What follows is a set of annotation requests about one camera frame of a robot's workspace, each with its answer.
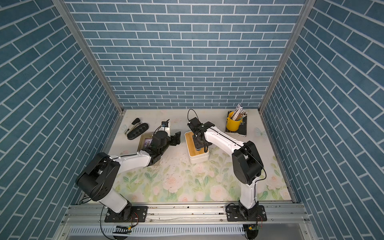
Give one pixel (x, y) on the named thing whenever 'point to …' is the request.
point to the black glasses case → (138, 130)
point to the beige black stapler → (133, 125)
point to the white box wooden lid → (193, 152)
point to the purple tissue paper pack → (147, 141)
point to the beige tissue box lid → (144, 136)
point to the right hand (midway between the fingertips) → (203, 144)
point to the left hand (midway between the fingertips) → (179, 132)
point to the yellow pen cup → (233, 125)
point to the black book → (242, 131)
